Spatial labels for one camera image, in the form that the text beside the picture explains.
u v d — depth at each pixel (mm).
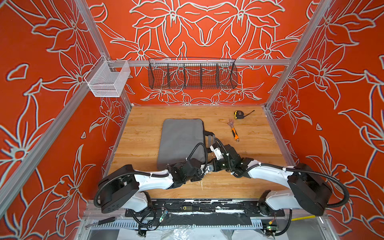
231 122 1070
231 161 657
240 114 1102
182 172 634
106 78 925
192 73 978
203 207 742
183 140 976
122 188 427
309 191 423
